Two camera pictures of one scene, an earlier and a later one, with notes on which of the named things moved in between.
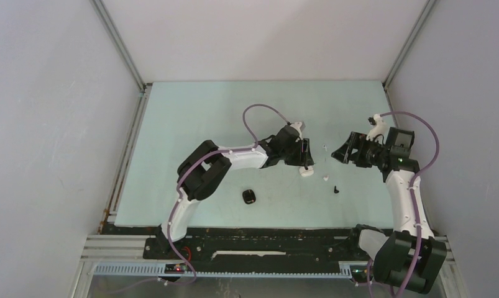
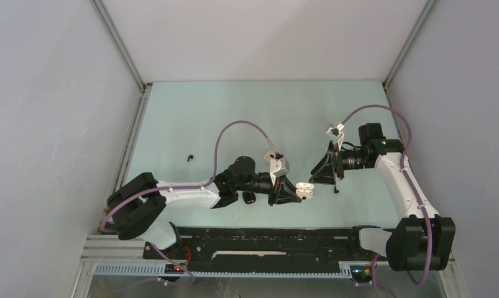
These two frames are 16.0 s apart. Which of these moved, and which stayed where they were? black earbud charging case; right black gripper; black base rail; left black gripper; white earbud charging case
Moved: right black gripper; white earbud charging case; left black gripper
Stayed: black earbud charging case; black base rail
